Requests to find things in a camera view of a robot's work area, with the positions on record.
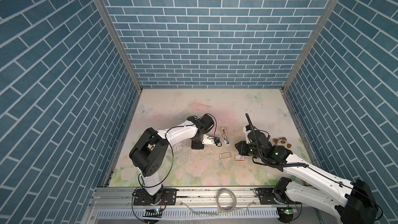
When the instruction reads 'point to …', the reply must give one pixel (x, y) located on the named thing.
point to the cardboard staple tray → (225, 155)
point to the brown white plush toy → (281, 141)
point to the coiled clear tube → (230, 192)
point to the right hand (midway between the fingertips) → (233, 144)
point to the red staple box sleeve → (239, 157)
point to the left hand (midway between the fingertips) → (198, 142)
